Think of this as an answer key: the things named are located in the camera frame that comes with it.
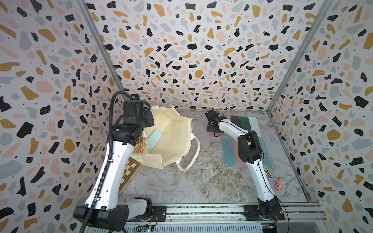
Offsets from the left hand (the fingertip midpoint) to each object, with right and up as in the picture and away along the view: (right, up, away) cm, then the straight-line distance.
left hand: (147, 114), depth 70 cm
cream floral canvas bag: (+4, -16, +25) cm, 30 cm away
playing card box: (+67, -35, +17) cm, 77 cm away
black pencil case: (+55, -2, +44) cm, 70 cm away
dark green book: (+62, -4, +43) cm, 76 cm away
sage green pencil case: (-4, -15, +24) cm, 28 cm away
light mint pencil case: (+68, -6, +40) cm, 79 cm away
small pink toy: (+70, -39, +11) cm, 81 cm away
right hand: (+38, -8, +39) cm, 55 cm away
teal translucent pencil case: (+69, -29, +22) cm, 78 cm away
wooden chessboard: (-15, -31, +18) cm, 38 cm away
